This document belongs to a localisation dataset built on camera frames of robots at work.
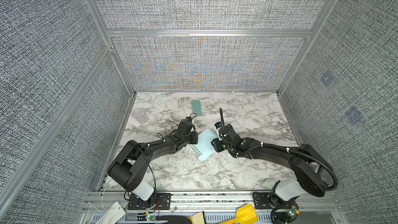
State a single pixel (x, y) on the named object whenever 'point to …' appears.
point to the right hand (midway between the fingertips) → (213, 141)
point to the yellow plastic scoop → (245, 213)
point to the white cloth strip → (113, 215)
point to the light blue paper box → (204, 145)
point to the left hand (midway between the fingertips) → (197, 136)
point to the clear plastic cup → (140, 114)
